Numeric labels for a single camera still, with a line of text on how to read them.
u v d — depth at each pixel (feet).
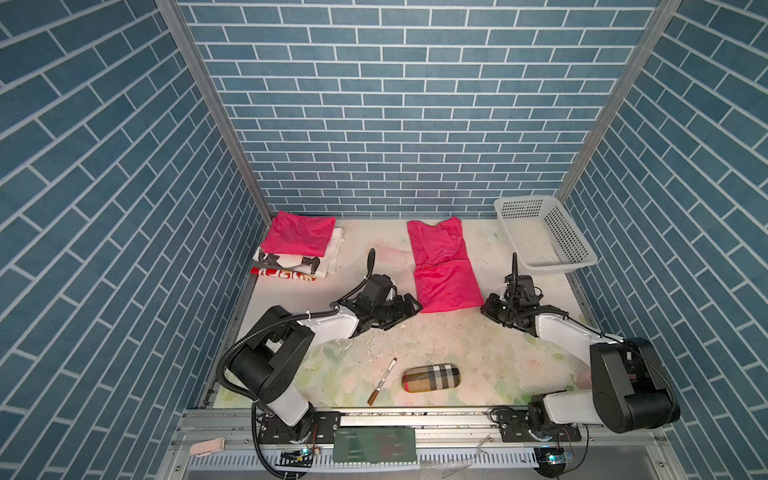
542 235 3.83
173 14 2.29
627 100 2.79
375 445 2.29
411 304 2.67
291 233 3.44
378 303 2.38
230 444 2.36
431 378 2.58
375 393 2.58
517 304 2.37
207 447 2.23
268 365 1.47
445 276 3.34
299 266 3.25
